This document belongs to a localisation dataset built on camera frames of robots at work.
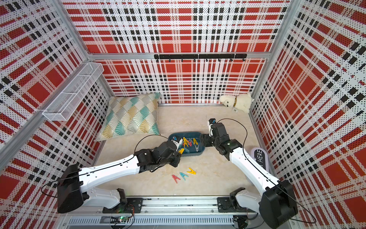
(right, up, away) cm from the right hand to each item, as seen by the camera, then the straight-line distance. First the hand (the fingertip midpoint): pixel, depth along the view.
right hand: (207, 136), depth 83 cm
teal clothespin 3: (-15, -23, +1) cm, 28 cm away
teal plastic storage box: (-9, -7, +14) cm, 18 cm away
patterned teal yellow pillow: (-49, +13, +11) cm, 52 cm away
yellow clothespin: (-7, -5, +14) cm, 17 cm away
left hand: (-15, -10, -4) cm, 18 cm away
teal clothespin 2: (-17, +1, -15) cm, 23 cm away
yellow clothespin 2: (-9, -21, +2) cm, 23 cm away
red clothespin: (-11, -6, +13) cm, 18 cm away
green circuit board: (-44, -39, -13) cm, 61 cm away
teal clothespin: (-13, -10, +9) cm, 18 cm away
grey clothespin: (-6, -9, +11) cm, 16 cm away
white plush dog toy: (+31, +23, +30) cm, 49 cm away
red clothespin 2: (-19, -25, +1) cm, 32 cm away
